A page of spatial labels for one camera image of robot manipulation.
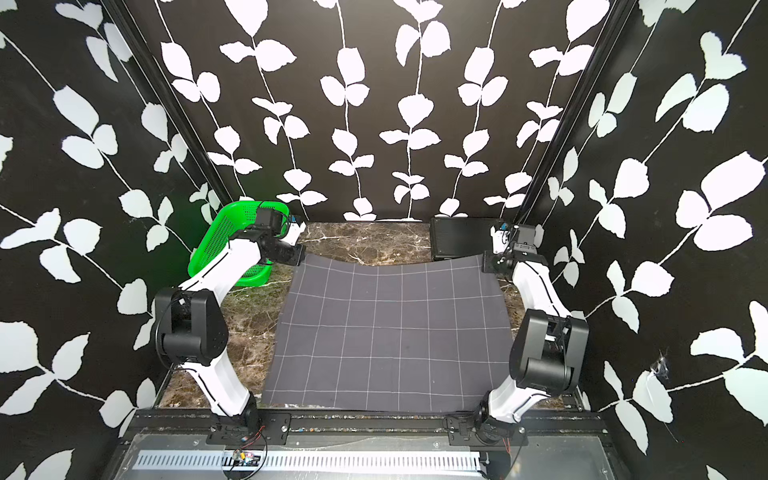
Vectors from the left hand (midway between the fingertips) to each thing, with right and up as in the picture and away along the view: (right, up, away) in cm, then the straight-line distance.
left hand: (303, 249), depth 93 cm
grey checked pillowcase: (+19, -27, -3) cm, 33 cm away
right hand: (+58, 0, -1) cm, 58 cm away
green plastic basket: (-36, +11, +21) cm, 43 cm away
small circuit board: (-7, -51, -23) cm, 56 cm away
